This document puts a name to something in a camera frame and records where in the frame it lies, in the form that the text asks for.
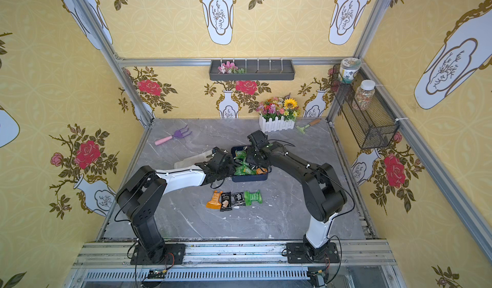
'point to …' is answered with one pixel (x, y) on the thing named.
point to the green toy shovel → (312, 123)
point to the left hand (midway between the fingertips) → (229, 165)
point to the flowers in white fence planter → (277, 114)
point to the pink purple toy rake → (179, 133)
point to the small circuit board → (156, 273)
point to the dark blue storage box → (245, 178)
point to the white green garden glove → (191, 161)
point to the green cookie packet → (250, 197)
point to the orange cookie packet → (215, 203)
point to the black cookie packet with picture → (226, 201)
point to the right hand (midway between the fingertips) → (256, 156)
